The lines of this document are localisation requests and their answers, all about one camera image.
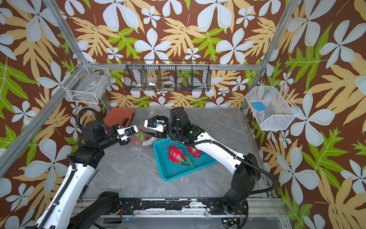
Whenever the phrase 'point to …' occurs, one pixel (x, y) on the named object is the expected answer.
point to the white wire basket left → (87, 83)
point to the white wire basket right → (273, 109)
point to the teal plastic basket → (169, 170)
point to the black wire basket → (188, 75)
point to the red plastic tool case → (122, 116)
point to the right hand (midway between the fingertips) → (147, 123)
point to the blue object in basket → (259, 106)
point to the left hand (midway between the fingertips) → (133, 122)
